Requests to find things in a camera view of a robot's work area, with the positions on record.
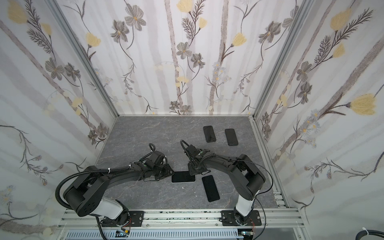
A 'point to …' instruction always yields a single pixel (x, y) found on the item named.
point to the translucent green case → (183, 182)
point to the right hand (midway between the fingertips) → (190, 170)
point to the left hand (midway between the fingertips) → (172, 169)
